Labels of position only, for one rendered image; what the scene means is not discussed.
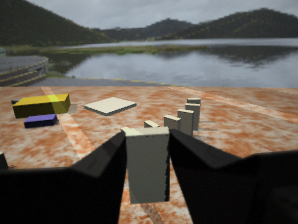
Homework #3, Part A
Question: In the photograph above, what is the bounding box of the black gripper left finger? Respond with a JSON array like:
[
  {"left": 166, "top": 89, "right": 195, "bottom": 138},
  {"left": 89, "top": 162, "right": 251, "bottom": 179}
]
[{"left": 0, "top": 132, "right": 127, "bottom": 224}]

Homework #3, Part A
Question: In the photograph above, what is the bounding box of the yellow rectangular block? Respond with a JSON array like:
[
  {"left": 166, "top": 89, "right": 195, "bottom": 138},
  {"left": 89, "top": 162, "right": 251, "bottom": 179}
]
[{"left": 12, "top": 93, "right": 71, "bottom": 119}]

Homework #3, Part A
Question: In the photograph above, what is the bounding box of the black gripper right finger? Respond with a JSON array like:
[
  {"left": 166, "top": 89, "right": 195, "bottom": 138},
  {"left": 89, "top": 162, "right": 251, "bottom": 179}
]
[{"left": 168, "top": 129, "right": 298, "bottom": 224}]

